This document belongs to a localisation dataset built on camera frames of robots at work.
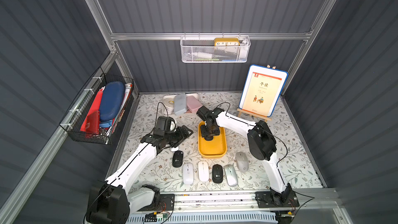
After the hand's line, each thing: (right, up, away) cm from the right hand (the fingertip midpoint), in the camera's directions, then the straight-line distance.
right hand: (209, 132), depth 95 cm
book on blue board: (+31, +26, -6) cm, 41 cm away
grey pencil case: (-19, +18, +9) cm, 28 cm away
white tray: (-26, +13, +11) cm, 31 cm away
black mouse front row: (+4, -19, -14) cm, 24 cm away
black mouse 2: (-18, -13, -8) cm, 24 cm away
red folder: (-51, +8, -30) cm, 60 cm away
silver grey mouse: (-21, -9, -3) cm, 23 cm away
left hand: (-11, +1, -14) cm, 18 cm away
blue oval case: (-48, +19, -21) cm, 55 cm away
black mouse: (-1, -3, -4) cm, 5 cm away
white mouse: (-12, -19, -14) cm, 27 cm away
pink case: (-11, +18, +11) cm, 24 cm away
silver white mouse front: (+11, -20, -14) cm, 27 cm away
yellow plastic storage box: (+4, -9, -3) cm, 10 cm away
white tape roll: (-29, +20, +17) cm, 39 cm away
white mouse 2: (-3, -18, -14) cm, 23 cm away
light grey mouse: (+17, -14, -12) cm, 25 cm away
